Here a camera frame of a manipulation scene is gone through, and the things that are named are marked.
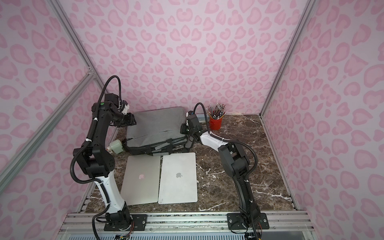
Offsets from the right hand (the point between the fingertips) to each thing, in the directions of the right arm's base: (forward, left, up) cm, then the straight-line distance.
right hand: (181, 126), depth 98 cm
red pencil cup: (+11, -23, -11) cm, 28 cm away
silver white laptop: (-31, +1, -11) cm, 33 cm away
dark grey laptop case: (-6, +15, 0) cm, 16 cm away
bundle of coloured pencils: (+12, -24, +1) cm, 27 cm away
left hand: (-4, +28, +9) cm, 30 cm away
